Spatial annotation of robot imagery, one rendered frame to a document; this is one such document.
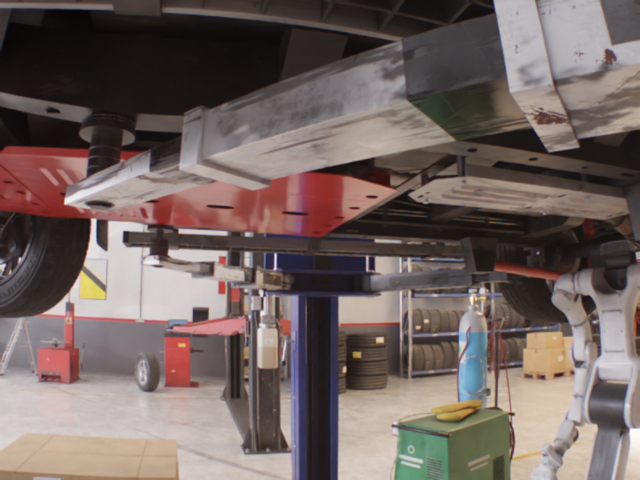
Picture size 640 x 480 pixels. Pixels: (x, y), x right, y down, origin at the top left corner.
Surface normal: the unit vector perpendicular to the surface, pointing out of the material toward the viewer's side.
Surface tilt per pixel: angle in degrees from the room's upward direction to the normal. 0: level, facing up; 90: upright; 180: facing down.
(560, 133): 180
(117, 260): 90
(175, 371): 90
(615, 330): 96
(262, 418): 90
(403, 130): 180
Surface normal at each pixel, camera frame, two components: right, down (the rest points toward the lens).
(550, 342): 0.35, -0.14
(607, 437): -0.80, -0.42
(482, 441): 0.60, -0.20
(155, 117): -0.04, 0.99
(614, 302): -0.85, 0.01
